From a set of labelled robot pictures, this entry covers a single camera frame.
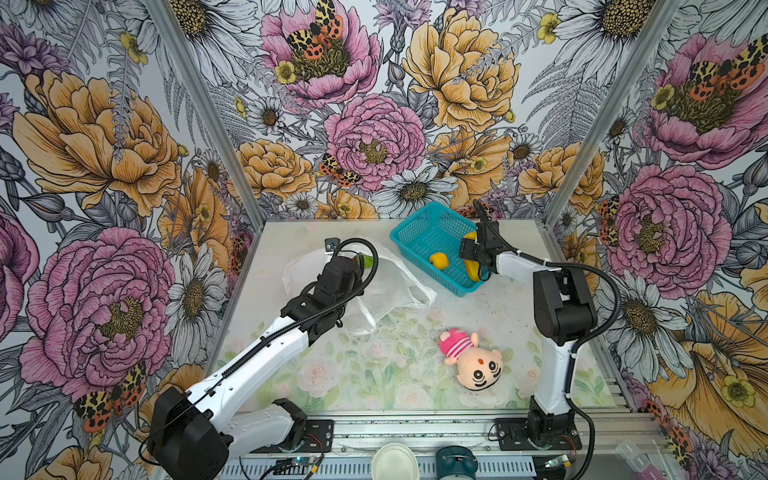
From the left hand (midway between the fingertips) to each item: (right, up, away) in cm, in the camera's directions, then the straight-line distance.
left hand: (348, 276), depth 80 cm
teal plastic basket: (+29, +15, +39) cm, 51 cm away
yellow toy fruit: (+28, +3, +25) cm, 38 cm away
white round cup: (+12, -42, -9) cm, 45 cm away
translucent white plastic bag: (+10, -6, +20) cm, 23 cm away
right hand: (+39, +6, +25) cm, 47 cm away
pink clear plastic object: (+68, -41, -11) cm, 80 cm away
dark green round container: (+25, -38, -16) cm, 48 cm away
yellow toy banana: (+38, +1, +23) cm, 45 cm away
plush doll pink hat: (+34, -23, -2) cm, 41 cm away
